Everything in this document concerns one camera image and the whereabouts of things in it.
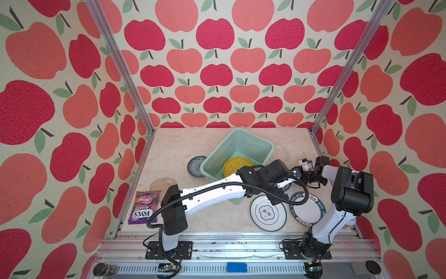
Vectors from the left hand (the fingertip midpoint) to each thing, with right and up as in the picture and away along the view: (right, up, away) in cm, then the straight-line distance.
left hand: (283, 187), depth 70 cm
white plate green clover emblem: (-4, -18, +14) cm, 23 cm away
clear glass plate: (+13, +12, +40) cm, 43 cm away
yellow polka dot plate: (-20, +6, +31) cm, 38 cm away
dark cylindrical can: (-69, -28, -8) cm, 75 cm away
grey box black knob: (+28, -27, -8) cm, 40 cm away
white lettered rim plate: (+20, -18, +18) cm, 32 cm away
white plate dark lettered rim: (+10, -6, +22) cm, 25 cm away
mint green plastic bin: (-16, +19, +31) cm, 40 cm away
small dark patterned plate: (-42, +5, +31) cm, 53 cm away
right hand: (+14, 0, +26) cm, 30 cm away
